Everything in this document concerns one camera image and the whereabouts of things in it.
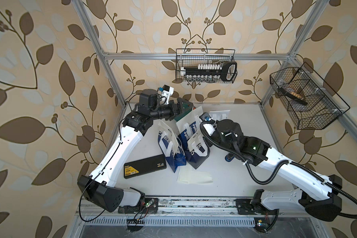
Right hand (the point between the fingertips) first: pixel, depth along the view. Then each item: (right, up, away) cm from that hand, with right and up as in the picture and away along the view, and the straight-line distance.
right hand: (202, 125), depth 67 cm
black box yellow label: (-32, -25, +18) cm, 44 cm away
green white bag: (+12, +5, +17) cm, 22 cm away
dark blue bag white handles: (-1, -15, +11) cm, 19 cm away
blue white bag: (-15, -11, +6) cm, 19 cm away
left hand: (-8, +9, -3) cm, 12 cm away
